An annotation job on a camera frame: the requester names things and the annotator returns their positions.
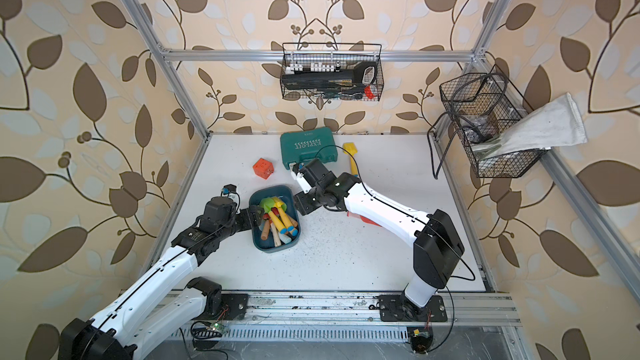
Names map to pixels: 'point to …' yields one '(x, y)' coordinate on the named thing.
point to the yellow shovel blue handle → (351, 147)
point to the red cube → (263, 168)
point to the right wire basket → (479, 105)
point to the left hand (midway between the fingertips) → (255, 210)
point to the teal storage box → (290, 197)
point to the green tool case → (309, 144)
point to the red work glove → (362, 217)
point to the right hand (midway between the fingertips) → (302, 200)
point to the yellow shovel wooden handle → (278, 202)
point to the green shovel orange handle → (266, 205)
